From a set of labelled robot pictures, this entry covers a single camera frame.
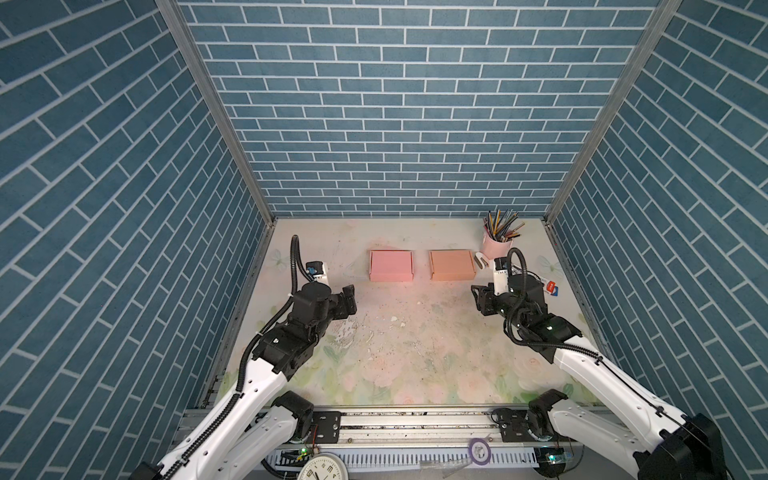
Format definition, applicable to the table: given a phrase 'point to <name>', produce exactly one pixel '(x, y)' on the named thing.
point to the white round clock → (323, 466)
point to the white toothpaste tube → (549, 286)
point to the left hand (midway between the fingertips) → (343, 289)
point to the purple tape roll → (479, 451)
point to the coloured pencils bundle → (499, 225)
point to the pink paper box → (391, 265)
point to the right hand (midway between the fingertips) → (478, 283)
